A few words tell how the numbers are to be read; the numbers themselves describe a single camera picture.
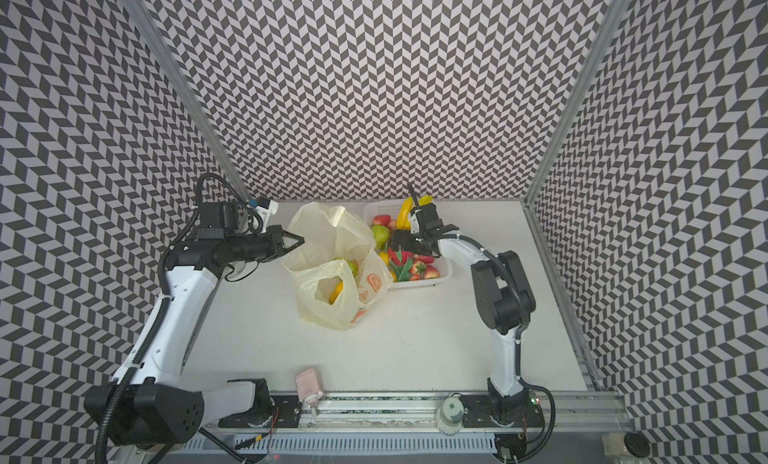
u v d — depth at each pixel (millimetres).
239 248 593
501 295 524
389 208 1056
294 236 720
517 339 544
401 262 918
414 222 889
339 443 693
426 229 767
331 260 618
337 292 892
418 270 937
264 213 674
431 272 932
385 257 919
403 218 1021
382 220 1044
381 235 952
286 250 666
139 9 727
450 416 632
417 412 751
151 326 412
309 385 708
